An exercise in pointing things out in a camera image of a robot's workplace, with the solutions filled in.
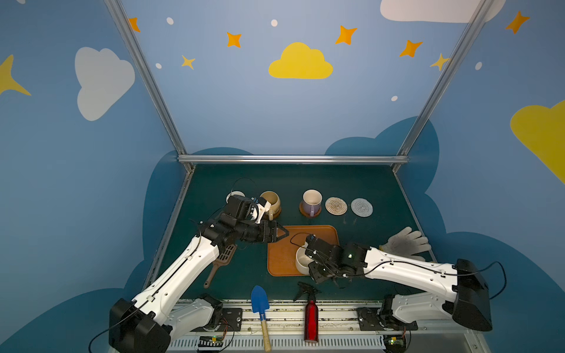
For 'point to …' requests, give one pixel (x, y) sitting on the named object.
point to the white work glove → (406, 244)
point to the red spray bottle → (310, 312)
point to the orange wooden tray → (281, 257)
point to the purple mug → (312, 200)
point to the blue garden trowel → (260, 304)
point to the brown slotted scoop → (224, 259)
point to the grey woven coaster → (361, 207)
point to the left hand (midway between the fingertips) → (279, 232)
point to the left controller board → (210, 341)
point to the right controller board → (394, 343)
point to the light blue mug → (234, 193)
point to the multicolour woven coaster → (335, 206)
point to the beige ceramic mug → (272, 198)
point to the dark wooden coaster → (307, 215)
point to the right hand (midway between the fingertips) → (314, 269)
